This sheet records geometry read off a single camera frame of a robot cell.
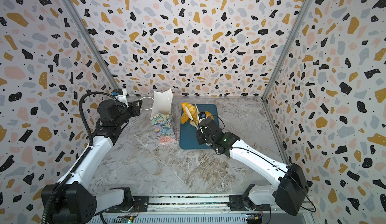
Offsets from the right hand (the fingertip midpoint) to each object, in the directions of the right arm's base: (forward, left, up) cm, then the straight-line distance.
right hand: (196, 128), depth 78 cm
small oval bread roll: (+20, +10, -18) cm, 29 cm away
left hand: (+10, +28, +12) cm, 32 cm away
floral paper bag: (+6, +18, +2) cm, 19 cm away
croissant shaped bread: (+9, +2, +3) cm, 10 cm away
